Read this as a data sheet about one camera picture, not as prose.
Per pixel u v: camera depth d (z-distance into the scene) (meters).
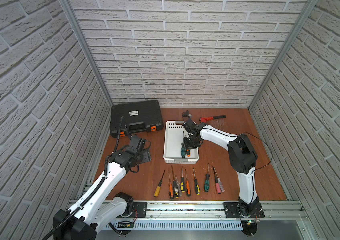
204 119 1.10
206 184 0.81
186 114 1.14
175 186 0.79
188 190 0.78
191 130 0.76
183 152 0.92
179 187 0.80
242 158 0.53
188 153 0.92
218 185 0.81
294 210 0.76
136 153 0.58
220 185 0.83
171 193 0.77
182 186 0.79
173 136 1.02
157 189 0.79
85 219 0.38
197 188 0.79
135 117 1.07
